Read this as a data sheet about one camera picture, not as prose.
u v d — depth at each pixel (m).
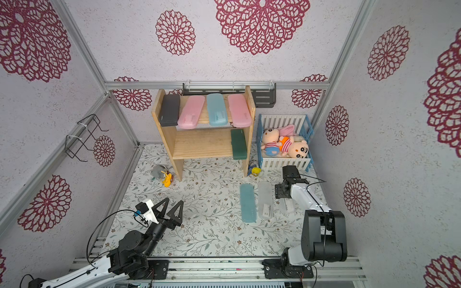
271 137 1.04
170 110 0.76
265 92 0.96
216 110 0.72
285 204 0.87
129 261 0.56
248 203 0.93
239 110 0.73
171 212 0.62
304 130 1.13
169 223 0.62
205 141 0.93
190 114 0.70
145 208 0.59
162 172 0.99
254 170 1.03
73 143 0.73
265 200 0.95
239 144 0.92
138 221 0.61
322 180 0.72
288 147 1.03
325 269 0.76
